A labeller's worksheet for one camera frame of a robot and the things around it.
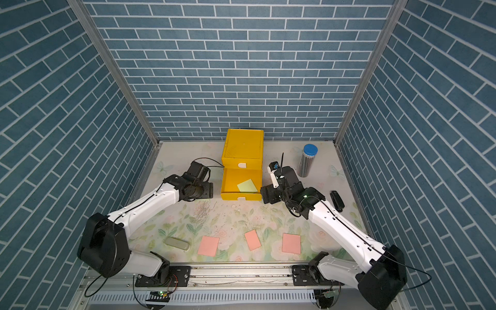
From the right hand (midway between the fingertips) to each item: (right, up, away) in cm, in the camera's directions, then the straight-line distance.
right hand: (271, 188), depth 79 cm
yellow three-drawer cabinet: (-13, +9, +7) cm, 17 cm away
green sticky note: (-11, -1, +12) cm, 16 cm away
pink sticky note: (-27, -25, +2) cm, 37 cm away
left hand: (-27, -3, +8) cm, 29 cm away
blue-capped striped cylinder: (+19, +15, +12) cm, 28 cm away
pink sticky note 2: (-8, -23, +4) cm, 25 cm away
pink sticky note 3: (+9, -25, +4) cm, 27 cm away
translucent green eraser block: (-40, -24, +1) cm, 46 cm away
